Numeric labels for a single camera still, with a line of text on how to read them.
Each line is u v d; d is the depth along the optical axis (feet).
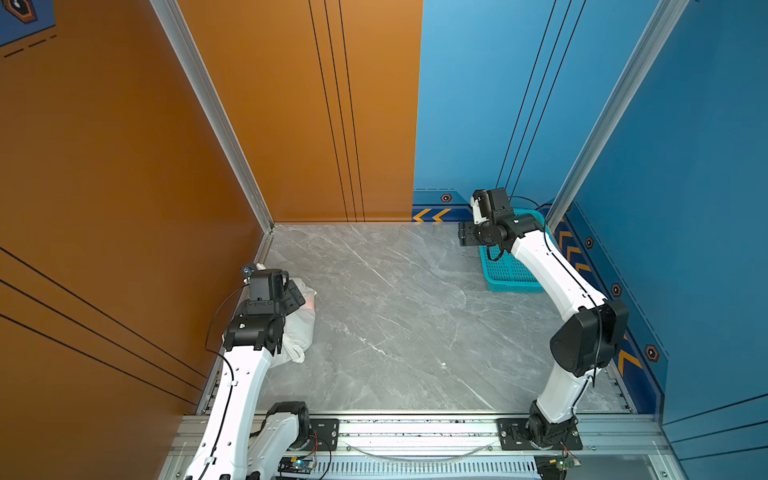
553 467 2.30
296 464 2.32
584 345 1.50
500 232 1.97
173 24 2.32
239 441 1.31
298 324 2.73
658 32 2.37
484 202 2.19
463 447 2.38
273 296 1.84
